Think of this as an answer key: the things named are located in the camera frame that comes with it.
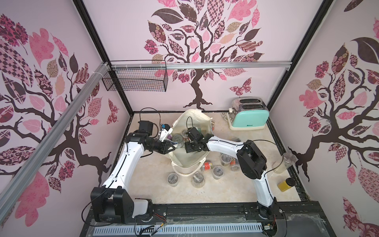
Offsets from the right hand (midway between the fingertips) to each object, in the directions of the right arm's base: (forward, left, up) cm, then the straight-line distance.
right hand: (188, 145), depth 95 cm
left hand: (-12, +8, +13) cm, 20 cm away
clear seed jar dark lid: (-19, -17, +1) cm, 26 cm away
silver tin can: (+3, +6, +3) cm, 8 cm away
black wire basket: (+58, +44, +14) cm, 74 cm away
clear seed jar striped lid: (-23, -6, +1) cm, 24 cm away
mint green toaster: (+19, -42, +9) cm, 47 cm away
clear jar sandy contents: (-15, -56, -1) cm, 58 cm away
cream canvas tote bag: (-15, -1, +5) cm, 16 cm away
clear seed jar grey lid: (-23, +8, +1) cm, 24 cm away
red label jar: (-14, -12, -1) cm, 18 cm away
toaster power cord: (+28, -29, -3) cm, 41 cm away
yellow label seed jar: (-27, -51, +1) cm, 58 cm away
